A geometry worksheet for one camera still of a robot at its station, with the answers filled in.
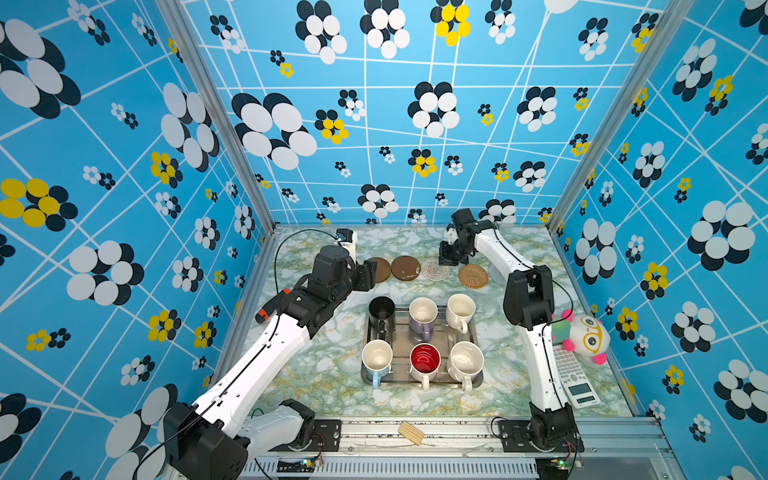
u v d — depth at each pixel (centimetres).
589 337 83
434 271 105
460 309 92
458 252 90
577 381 81
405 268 105
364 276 65
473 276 105
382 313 93
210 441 37
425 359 85
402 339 97
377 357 86
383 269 109
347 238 64
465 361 84
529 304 62
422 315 96
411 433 73
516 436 73
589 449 72
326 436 74
